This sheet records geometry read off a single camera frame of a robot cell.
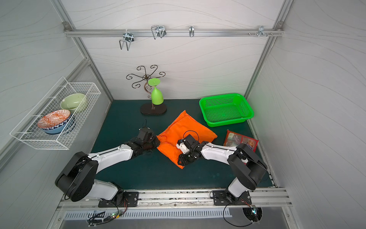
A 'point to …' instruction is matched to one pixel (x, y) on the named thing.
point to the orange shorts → (184, 125)
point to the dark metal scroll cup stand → (148, 109)
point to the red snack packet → (234, 139)
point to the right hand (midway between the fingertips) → (180, 161)
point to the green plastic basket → (226, 109)
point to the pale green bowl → (72, 102)
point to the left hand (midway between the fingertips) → (161, 141)
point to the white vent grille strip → (151, 213)
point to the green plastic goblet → (157, 98)
